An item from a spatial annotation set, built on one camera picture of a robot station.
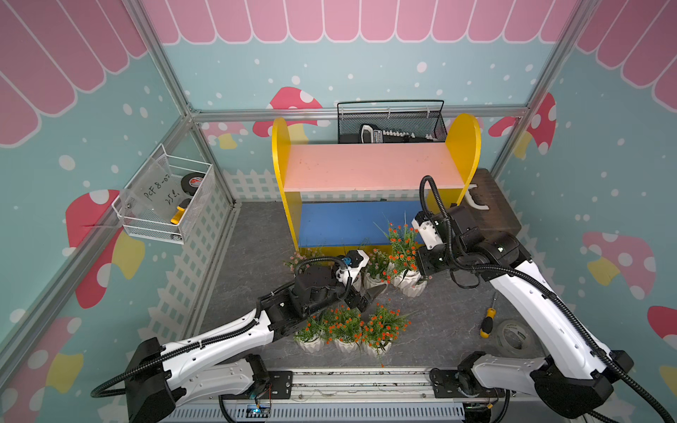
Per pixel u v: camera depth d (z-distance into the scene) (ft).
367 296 1.97
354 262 1.84
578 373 1.23
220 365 1.97
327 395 2.40
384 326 2.29
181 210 2.05
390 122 2.96
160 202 2.25
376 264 2.73
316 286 1.68
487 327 2.72
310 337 2.44
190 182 2.61
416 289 2.86
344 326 2.36
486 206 2.94
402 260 1.99
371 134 2.94
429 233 1.97
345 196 4.09
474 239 1.59
